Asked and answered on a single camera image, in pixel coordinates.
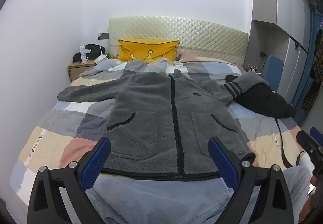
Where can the pink pillow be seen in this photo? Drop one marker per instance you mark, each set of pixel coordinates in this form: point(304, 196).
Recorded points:
point(196, 58)

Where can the white tissue pack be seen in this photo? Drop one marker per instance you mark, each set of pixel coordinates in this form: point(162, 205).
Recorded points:
point(101, 58)

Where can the black garment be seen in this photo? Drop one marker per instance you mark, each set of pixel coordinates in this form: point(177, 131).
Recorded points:
point(262, 103)

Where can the grey fleece zip jacket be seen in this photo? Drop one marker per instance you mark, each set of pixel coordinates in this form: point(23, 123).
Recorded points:
point(151, 113)

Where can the yellow crown print pillow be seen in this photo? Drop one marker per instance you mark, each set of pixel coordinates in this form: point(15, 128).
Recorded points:
point(141, 50)

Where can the person's grey fleece pants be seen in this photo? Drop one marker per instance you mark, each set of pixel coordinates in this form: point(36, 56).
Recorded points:
point(161, 201)

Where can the black bag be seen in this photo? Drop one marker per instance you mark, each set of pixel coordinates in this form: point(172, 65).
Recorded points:
point(93, 50)

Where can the white spray bottle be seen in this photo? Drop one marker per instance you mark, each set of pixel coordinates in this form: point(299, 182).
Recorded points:
point(82, 53)

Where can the wooden nightstand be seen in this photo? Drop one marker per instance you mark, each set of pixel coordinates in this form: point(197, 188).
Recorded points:
point(78, 68)

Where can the black wall plug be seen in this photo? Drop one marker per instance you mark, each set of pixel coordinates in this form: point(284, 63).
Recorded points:
point(263, 54)

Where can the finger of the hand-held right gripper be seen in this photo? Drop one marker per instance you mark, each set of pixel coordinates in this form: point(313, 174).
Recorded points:
point(306, 142)
point(317, 133)

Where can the dark patterned hanging garment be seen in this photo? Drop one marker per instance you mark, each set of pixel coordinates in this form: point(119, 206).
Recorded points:
point(315, 82)

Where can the cream quilted headboard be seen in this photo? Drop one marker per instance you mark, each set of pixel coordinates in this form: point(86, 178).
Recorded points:
point(201, 34)

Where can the grey wall socket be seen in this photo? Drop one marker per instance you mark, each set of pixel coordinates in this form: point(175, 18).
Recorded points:
point(104, 35)

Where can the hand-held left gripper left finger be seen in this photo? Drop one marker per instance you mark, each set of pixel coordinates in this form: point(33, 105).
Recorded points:
point(97, 161)

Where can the patchwork quilt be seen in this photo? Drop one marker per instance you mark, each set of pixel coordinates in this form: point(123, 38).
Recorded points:
point(50, 143)

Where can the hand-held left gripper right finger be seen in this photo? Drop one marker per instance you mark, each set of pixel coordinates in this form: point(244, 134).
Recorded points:
point(223, 161)

